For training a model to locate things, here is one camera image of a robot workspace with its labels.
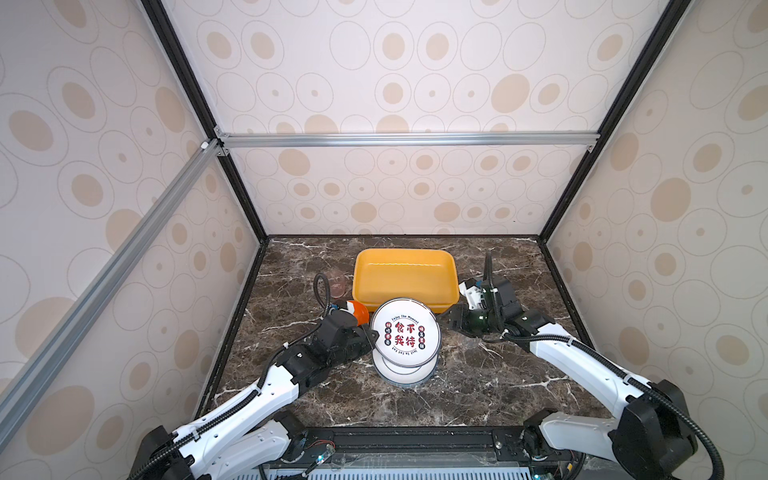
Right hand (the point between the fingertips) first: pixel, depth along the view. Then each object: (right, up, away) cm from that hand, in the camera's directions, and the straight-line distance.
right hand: (442, 320), depth 80 cm
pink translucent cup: (-32, +9, +22) cm, 41 cm away
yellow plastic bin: (-1, +12, +26) cm, 28 cm away
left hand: (-14, -2, -5) cm, 15 cm away
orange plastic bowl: (-23, +1, +7) cm, 24 cm away
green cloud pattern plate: (-10, -16, +3) cm, 19 cm away
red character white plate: (-9, -3, 0) cm, 10 cm away
